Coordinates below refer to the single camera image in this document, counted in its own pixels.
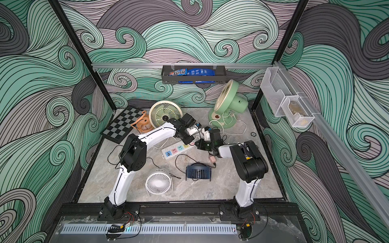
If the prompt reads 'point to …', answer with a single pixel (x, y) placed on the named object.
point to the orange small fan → (143, 124)
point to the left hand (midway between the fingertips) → (190, 137)
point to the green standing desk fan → (229, 102)
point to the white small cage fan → (159, 181)
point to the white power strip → (176, 149)
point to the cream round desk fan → (160, 112)
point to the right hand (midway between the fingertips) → (196, 143)
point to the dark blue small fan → (198, 170)
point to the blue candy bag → (193, 72)
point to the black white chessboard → (117, 129)
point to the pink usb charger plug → (212, 159)
